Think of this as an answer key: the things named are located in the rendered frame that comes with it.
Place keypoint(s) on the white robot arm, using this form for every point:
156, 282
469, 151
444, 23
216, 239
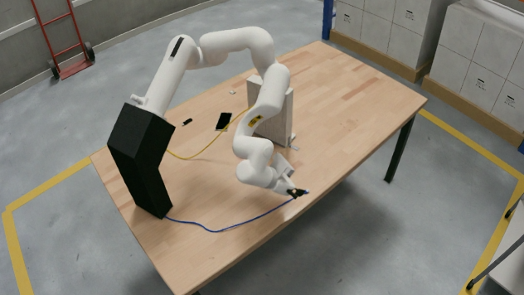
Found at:
183, 54

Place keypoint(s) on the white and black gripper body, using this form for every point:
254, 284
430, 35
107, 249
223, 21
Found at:
282, 185

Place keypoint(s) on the black smartphone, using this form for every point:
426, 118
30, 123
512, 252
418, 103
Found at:
223, 120

